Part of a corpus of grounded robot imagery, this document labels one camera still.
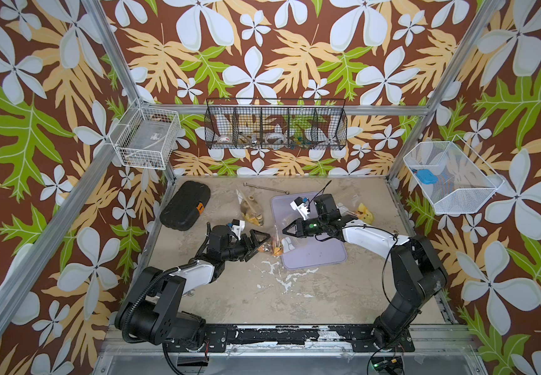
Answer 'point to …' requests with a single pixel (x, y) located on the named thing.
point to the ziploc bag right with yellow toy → (361, 213)
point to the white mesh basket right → (453, 177)
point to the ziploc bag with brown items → (250, 209)
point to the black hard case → (186, 205)
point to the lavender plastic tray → (306, 250)
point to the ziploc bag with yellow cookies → (274, 245)
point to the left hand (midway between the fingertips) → (267, 239)
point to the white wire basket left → (144, 137)
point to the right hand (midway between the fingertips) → (283, 230)
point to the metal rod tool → (287, 192)
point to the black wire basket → (276, 123)
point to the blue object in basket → (426, 176)
